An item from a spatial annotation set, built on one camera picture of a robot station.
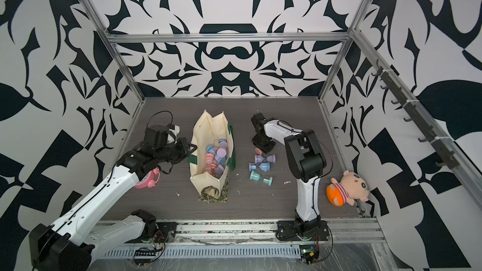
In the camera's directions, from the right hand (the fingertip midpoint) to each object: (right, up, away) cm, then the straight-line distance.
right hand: (258, 144), depth 99 cm
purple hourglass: (+5, -5, -8) cm, 11 cm away
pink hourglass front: (-24, -6, -12) cm, 27 cm away
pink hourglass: (0, -3, -5) cm, 6 cm away
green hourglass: (-3, -13, -13) cm, 18 cm away
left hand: (-27, +4, -22) cm, 35 cm away
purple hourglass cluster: (-18, -1, -14) cm, 23 cm away
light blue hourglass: (+2, -9, -10) cm, 13 cm away
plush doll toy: (+37, -15, -20) cm, 45 cm away
